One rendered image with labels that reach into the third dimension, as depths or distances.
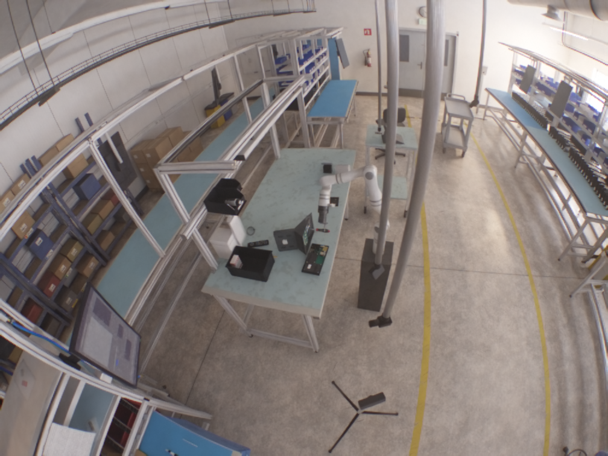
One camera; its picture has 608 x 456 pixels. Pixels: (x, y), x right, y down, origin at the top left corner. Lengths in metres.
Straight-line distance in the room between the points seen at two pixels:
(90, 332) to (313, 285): 1.35
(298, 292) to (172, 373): 1.87
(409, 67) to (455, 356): 7.09
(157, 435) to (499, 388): 2.90
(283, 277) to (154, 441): 1.50
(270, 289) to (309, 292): 0.27
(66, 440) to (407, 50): 8.68
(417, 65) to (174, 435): 8.45
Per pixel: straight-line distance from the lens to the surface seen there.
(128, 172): 2.85
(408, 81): 8.10
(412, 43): 7.90
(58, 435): 1.61
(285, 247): 1.95
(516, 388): 3.08
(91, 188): 4.65
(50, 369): 1.61
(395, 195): 3.51
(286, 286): 1.80
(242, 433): 2.67
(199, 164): 1.31
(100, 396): 1.83
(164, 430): 1.93
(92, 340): 1.13
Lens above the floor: 2.52
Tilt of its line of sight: 46 degrees down
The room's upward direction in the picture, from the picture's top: 11 degrees counter-clockwise
